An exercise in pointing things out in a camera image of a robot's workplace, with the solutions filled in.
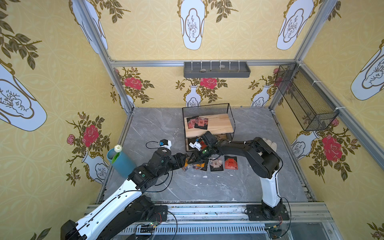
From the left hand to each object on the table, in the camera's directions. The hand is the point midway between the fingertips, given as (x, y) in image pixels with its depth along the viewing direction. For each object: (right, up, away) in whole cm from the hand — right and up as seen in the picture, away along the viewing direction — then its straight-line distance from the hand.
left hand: (181, 157), depth 76 cm
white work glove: (+58, +3, +22) cm, 62 cm away
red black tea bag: (+29, -7, +16) cm, 34 cm away
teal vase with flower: (-30, -3, -1) cm, 30 cm away
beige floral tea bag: (+20, -8, +14) cm, 25 cm away
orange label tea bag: (+9, -9, +14) cm, 19 cm away
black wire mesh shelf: (+21, +20, +17) cm, 34 cm away
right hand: (+2, -7, +11) cm, 13 cm away
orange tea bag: (+1, -9, +12) cm, 15 cm away
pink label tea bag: (+9, +18, +14) cm, 24 cm away
